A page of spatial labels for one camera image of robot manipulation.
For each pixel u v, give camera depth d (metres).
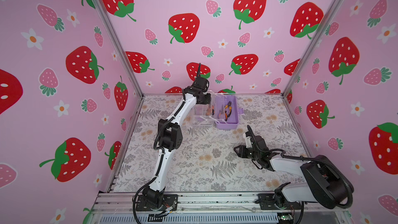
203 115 0.97
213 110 0.99
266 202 0.73
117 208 0.72
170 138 0.61
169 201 0.74
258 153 0.70
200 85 0.78
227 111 1.09
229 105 1.13
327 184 0.43
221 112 1.07
